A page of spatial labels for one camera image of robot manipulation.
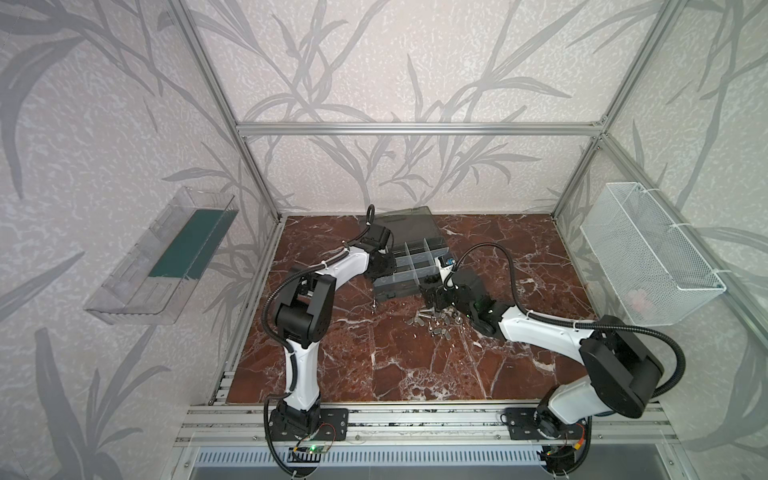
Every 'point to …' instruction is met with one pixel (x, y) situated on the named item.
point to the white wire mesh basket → (655, 273)
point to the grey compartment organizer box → (418, 243)
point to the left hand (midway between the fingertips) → (396, 260)
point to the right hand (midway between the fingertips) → (433, 272)
